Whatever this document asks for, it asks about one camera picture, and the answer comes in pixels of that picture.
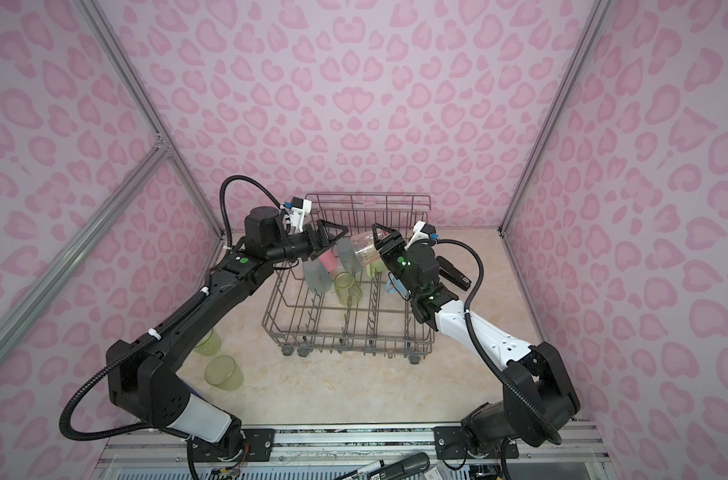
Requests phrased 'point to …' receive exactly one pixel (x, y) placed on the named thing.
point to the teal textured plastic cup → (348, 256)
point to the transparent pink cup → (364, 248)
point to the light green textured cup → (222, 371)
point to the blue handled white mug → (390, 287)
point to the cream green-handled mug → (375, 267)
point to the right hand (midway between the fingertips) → (374, 229)
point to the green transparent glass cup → (348, 291)
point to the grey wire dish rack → (303, 323)
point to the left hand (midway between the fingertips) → (344, 230)
